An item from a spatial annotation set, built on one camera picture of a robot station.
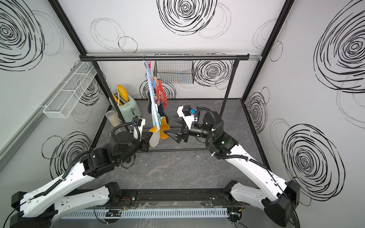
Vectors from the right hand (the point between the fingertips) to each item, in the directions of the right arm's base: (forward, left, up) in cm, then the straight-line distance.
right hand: (168, 126), depth 58 cm
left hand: (+2, +9, -9) cm, 13 cm away
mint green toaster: (+28, +33, -24) cm, 50 cm away
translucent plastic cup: (+25, +44, -29) cm, 58 cm away
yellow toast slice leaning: (+34, +41, -20) cm, 57 cm away
